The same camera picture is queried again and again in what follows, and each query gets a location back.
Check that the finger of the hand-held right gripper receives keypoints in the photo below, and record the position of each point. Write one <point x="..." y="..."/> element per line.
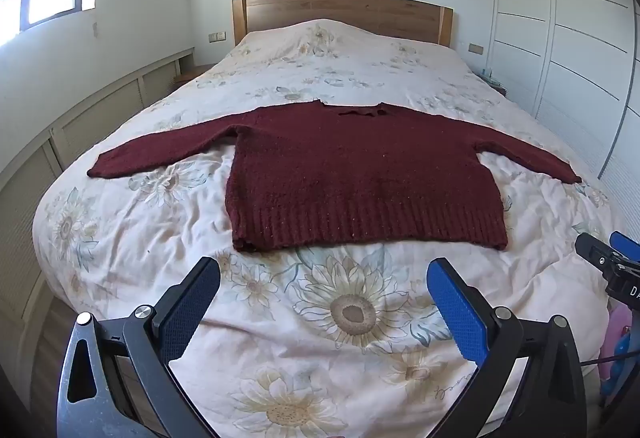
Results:
<point x="627" y="245"/>
<point x="592" y="252"/>

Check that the low beige wall cabinet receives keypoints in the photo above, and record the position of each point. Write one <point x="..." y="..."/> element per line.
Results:
<point x="95" y="117"/>

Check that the dark red knitted sweater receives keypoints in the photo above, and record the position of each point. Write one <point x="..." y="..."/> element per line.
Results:
<point x="360" y="167"/>

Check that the white wardrobe doors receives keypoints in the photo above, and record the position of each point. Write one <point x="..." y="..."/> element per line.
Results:
<point x="560" y="27"/>

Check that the floral sunflower duvet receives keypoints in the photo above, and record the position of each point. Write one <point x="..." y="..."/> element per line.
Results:
<point x="300" y="67"/>

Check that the wall switch panel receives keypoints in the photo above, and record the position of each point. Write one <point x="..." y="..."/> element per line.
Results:
<point x="476" y="48"/>
<point x="217" y="36"/>

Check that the wooden bed headboard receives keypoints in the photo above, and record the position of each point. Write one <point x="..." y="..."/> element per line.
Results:
<point x="350" y="10"/>

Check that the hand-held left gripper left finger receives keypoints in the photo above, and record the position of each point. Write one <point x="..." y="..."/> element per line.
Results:
<point x="187" y="313"/>

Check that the wooden nightstand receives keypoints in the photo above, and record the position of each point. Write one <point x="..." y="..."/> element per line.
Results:
<point x="192" y="72"/>

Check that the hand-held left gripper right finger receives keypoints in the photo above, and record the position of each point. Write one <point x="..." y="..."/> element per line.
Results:
<point x="457" y="313"/>

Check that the nightstand with small items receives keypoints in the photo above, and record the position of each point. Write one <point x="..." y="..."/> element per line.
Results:
<point x="492" y="81"/>

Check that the pink object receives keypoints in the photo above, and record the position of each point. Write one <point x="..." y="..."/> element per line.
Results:
<point x="611" y="343"/>

